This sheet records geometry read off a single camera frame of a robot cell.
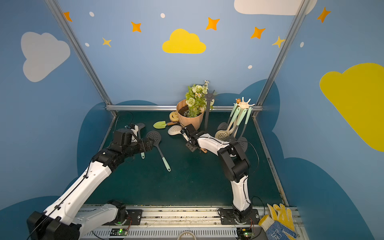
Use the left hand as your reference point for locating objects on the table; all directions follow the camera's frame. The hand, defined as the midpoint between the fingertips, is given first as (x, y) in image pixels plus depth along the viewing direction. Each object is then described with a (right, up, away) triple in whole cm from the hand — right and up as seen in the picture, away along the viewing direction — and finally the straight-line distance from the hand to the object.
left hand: (150, 141), depth 78 cm
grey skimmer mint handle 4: (-3, 0, +26) cm, 26 cm away
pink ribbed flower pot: (+25, +11, +21) cm, 35 cm away
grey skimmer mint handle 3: (+52, -1, +10) cm, 53 cm away
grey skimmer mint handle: (+43, +8, +18) cm, 47 cm away
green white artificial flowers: (+25, +25, +15) cm, 38 cm away
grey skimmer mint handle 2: (+47, +1, +8) cm, 47 cm away
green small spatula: (-1, +9, +37) cm, 38 cm away
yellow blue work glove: (+65, -41, -7) cm, 78 cm away
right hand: (+25, -2, +21) cm, 33 cm away
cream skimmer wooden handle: (+10, +5, +28) cm, 31 cm away
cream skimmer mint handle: (+42, +3, +12) cm, 44 cm away
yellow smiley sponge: (+8, +16, +38) cm, 42 cm away
